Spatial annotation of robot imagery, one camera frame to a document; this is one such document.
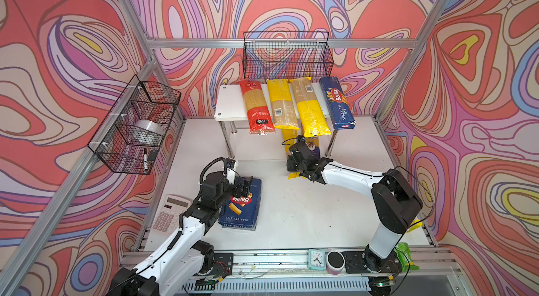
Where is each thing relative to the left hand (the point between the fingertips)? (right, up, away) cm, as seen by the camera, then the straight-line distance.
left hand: (243, 173), depth 83 cm
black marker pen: (-33, +7, -11) cm, 35 cm away
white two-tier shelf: (-4, +26, -6) cm, 27 cm away
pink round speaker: (+33, -28, -14) cm, 45 cm away
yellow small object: (+64, -19, -6) cm, 67 cm away
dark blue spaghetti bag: (+31, +11, +13) cm, 35 cm away
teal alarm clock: (+27, -29, -10) cm, 41 cm away
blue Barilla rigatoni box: (0, -15, -3) cm, 15 cm away
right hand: (+21, +3, +10) cm, 23 cm away
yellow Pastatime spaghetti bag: (+19, +15, +17) cm, 30 cm away
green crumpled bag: (+59, -29, -9) cm, 67 cm away
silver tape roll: (-31, +16, -12) cm, 37 cm away
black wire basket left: (-38, +15, -11) cm, 42 cm away
